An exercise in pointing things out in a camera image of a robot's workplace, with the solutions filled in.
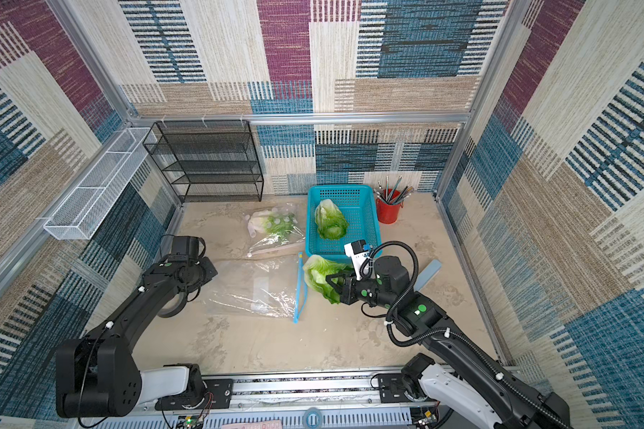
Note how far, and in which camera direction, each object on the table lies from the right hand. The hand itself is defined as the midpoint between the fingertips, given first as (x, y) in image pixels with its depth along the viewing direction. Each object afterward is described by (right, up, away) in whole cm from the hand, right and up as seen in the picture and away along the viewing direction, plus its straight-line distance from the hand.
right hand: (331, 283), depth 71 cm
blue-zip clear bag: (-23, -7, +23) cm, 33 cm away
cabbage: (-19, +15, +31) cm, 39 cm away
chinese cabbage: (-4, +3, +2) cm, 5 cm away
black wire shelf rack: (-49, +40, +38) cm, 74 cm away
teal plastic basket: (+12, +24, +43) cm, 51 cm away
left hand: (-38, 0, +17) cm, 42 cm away
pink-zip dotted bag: (-23, +8, +28) cm, 37 cm away
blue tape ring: (-5, -35, -1) cm, 35 cm away
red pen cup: (+24, +20, +36) cm, 48 cm away
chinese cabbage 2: (+1, +16, +28) cm, 32 cm away
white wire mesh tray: (-65, +19, 0) cm, 68 cm away
